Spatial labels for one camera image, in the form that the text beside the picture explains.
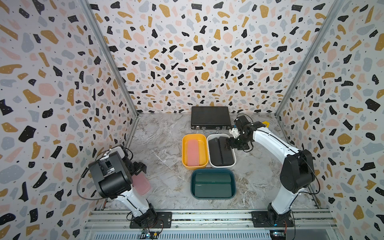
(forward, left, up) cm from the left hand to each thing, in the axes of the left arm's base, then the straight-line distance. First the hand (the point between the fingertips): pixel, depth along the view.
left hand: (140, 176), depth 88 cm
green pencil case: (-10, -42, +4) cm, 43 cm away
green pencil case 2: (-2, -43, +4) cm, 43 cm away
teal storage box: (-5, -54, +3) cm, 54 cm away
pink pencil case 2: (-3, 0, -1) cm, 3 cm away
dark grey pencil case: (+12, -45, +2) cm, 47 cm away
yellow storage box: (+17, -38, +1) cm, 41 cm away
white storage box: (+26, -44, +5) cm, 51 cm away
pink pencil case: (+13, -31, +1) cm, 34 cm away
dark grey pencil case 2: (+10, -52, +5) cm, 53 cm away
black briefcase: (+45, -44, +3) cm, 63 cm away
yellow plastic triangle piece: (+41, -88, 0) cm, 97 cm away
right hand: (+12, -53, +11) cm, 56 cm away
